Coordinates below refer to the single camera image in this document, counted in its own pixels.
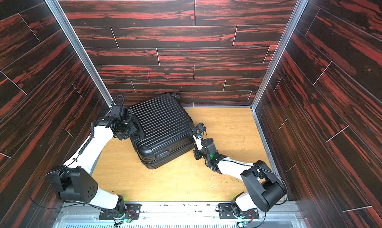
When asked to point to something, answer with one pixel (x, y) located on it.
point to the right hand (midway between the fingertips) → (197, 144)
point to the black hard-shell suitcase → (165, 132)
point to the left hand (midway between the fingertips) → (136, 130)
